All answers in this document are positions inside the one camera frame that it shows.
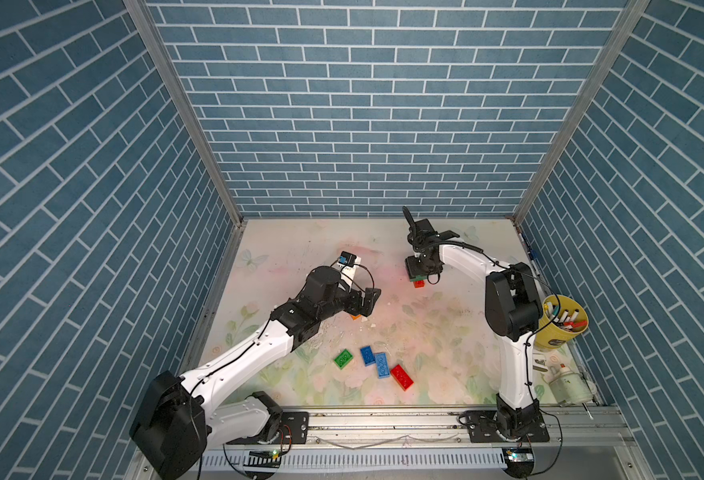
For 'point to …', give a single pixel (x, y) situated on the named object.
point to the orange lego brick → (355, 317)
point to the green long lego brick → (417, 278)
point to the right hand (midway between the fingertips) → (419, 271)
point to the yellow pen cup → (563, 319)
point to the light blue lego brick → (381, 359)
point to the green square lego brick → (343, 359)
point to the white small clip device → (539, 362)
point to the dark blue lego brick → (367, 355)
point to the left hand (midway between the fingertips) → (374, 289)
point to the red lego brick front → (401, 377)
